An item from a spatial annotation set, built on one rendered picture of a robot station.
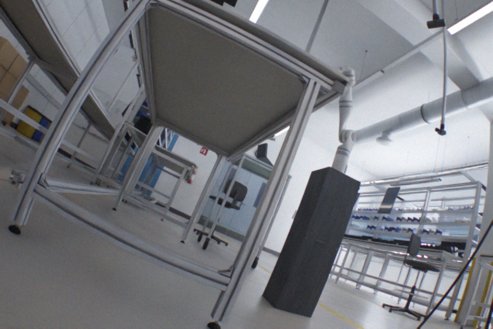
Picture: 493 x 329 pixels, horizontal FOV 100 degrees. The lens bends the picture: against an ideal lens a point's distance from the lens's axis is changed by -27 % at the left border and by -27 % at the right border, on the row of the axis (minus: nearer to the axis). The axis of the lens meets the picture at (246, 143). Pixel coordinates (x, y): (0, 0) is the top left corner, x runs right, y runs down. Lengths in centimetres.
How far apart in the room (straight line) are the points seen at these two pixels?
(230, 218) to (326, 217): 669
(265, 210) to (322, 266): 83
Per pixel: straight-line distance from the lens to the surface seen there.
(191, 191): 793
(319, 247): 160
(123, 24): 104
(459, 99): 485
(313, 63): 107
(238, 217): 824
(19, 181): 96
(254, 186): 836
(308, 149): 913
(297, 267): 157
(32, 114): 681
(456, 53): 434
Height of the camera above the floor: 34
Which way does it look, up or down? 16 degrees up
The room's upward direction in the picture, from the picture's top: 24 degrees clockwise
